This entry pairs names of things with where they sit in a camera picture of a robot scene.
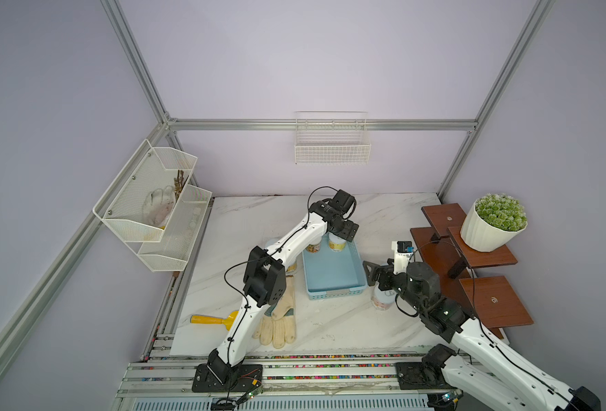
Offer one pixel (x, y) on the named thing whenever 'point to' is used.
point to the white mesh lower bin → (174, 250)
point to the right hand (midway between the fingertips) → (377, 265)
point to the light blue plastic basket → (329, 274)
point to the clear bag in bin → (158, 205)
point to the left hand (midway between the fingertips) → (340, 229)
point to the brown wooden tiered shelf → (491, 300)
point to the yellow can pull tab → (335, 242)
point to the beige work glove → (278, 324)
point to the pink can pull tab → (382, 300)
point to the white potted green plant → (493, 222)
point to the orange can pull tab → (292, 269)
